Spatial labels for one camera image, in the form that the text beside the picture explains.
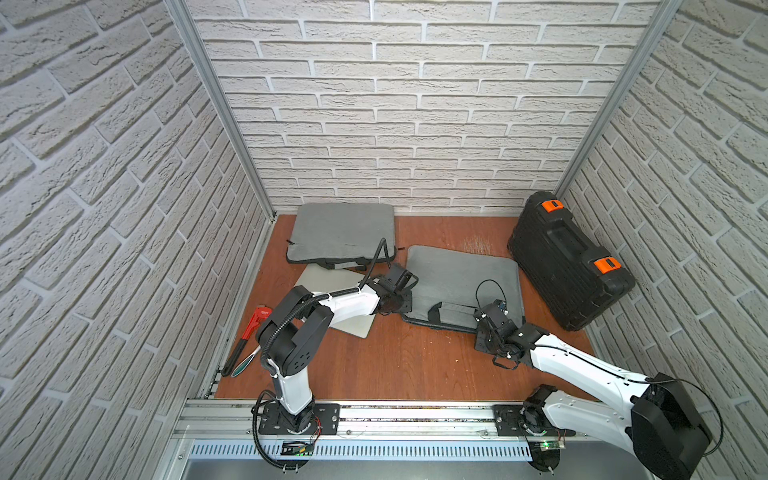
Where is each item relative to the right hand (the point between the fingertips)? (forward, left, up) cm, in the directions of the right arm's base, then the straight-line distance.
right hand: (485, 339), depth 86 cm
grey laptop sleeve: (+17, +7, +3) cm, 19 cm away
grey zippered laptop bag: (+44, +45, 0) cm, 63 cm away
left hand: (+14, +21, +2) cm, 25 cm away
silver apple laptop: (+26, +52, -1) cm, 58 cm away
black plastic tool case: (+8, -22, +19) cm, 30 cm away
